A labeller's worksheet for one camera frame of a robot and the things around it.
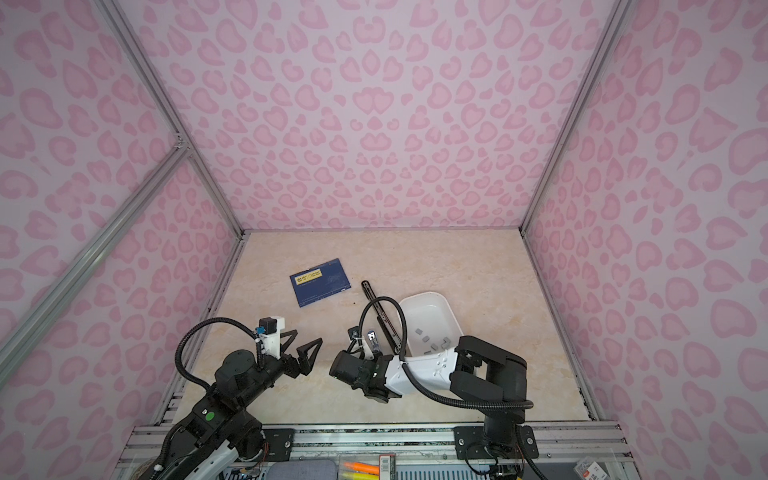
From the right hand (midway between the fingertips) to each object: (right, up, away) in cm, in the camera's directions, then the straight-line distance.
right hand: (360, 363), depth 85 cm
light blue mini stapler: (+3, +5, +4) cm, 8 cm away
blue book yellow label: (-16, +21, +19) cm, 33 cm away
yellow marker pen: (+2, -20, -16) cm, 26 cm away
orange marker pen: (+2, -18, -16) cm, 24 cm away
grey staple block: (+22, +3, +5) cm, 23 cm away
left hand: (-11, +11, -10) cm, 19 cm away
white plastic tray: (+21, +8, +9) cm, 25 cm away
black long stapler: (+7, +10, +8) cm, 14 cm away
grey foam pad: (-11, -18, -17) cm, 27 cm away
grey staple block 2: (+26, +4, +5) cm, 27 cm away
